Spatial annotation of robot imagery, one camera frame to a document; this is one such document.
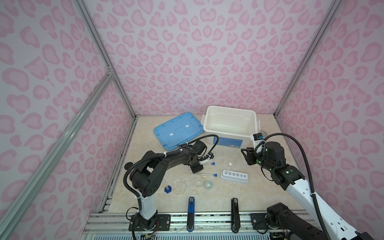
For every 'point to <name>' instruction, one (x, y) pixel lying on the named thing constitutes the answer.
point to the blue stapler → (190, 225)
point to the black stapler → (235, 220)
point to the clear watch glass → (199, 183)
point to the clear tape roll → (264, 133)
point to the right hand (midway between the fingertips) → (244, 148)
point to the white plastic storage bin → (234, 126)
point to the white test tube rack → (234, 176)
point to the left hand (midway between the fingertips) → (198, 164)
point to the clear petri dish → (179, 187)
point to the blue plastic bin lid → (178, 131)
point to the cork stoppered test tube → (226, 171)
